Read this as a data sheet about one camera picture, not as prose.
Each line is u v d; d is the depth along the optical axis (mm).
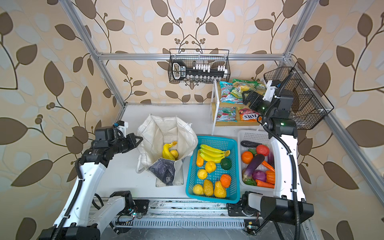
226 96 739
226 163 842
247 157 845
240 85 753
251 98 598
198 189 760
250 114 894
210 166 830
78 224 382
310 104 691
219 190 738
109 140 578
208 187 768
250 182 766
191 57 906
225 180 770
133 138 662
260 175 788
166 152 866
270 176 785
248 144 935
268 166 831
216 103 737
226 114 889
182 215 735
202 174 806
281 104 474
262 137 935
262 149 882
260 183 752
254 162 843
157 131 889
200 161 865
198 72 826
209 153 883
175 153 890
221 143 912
